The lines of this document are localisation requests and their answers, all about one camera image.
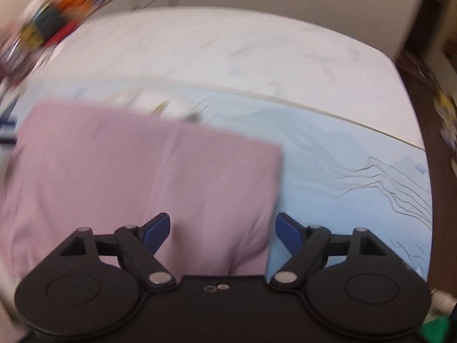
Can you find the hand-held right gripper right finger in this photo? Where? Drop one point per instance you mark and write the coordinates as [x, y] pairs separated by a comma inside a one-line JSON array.
[[289, 231]]

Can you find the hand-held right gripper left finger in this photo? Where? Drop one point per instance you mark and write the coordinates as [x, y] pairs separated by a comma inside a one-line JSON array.
[[157, 229]]

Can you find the purple sweatshirt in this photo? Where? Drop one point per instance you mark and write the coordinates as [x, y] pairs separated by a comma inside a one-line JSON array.
[[142, 171]]

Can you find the green white-striped sweater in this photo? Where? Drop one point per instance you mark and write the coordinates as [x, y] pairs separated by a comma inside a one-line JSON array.
[[433, 330]]

